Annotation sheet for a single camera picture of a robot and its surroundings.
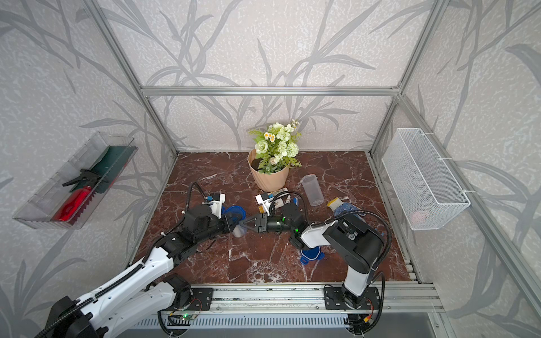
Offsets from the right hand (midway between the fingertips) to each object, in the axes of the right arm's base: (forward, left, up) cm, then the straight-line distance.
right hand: (242, 226), depth 74 cm
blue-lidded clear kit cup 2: (+26, -29, -15) cm, 41 cm away
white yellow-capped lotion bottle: (+12, -12, +2) cm, 17 cm away
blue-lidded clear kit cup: (+8, +3, -3) cm, 9 cm away
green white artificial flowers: (+28, -12, +11) cm, 32 cm away
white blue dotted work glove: (+16, -41, -16) cm, 47 cm away
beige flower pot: (+24, -8, -6) cm, 26 cm away
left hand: (+4, +1, -3) cm, 5 cm away
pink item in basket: (+1, -61, +4) cm, 61 cm away
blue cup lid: (-5, -26, -17) cm, 31 cm away
